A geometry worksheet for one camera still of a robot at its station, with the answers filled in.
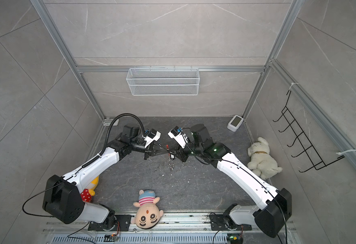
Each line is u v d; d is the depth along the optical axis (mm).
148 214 687
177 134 596
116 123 1149
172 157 701
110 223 658
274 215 377
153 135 620
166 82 1009
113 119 557
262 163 831
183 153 611
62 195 451
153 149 662
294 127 727
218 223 730
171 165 700
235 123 1111
